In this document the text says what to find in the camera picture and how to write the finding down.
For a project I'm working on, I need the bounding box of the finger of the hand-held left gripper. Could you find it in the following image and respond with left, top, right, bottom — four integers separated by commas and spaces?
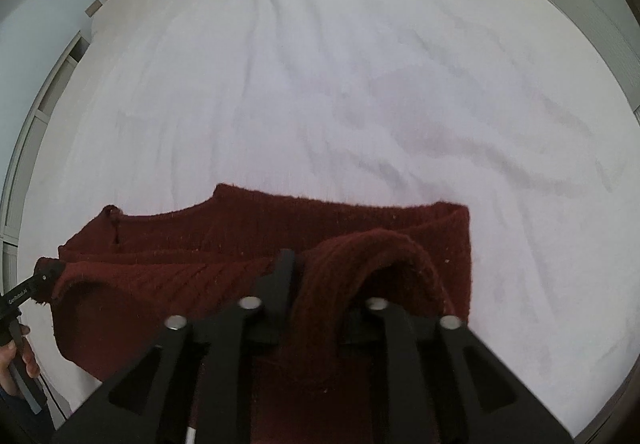
31, 261, 66, 294

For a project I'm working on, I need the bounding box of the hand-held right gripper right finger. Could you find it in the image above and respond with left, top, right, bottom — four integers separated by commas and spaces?
340, 296, 574, 444

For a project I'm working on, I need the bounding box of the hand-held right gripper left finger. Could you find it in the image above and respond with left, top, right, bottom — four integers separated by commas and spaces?
49, 249, 297, 444

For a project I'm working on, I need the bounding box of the dark red knit sweater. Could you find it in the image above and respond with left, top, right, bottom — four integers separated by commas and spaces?
31, 183, 473, 444

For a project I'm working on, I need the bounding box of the person's left hand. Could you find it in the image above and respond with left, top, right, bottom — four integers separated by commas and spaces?
0, 324, 41, 397

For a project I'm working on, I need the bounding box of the white louvered cabinet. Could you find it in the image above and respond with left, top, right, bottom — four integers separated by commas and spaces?
0, 30, 90, 275

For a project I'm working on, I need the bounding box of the bed with white sheet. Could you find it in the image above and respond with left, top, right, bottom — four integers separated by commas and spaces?
15, 0, 638, 444

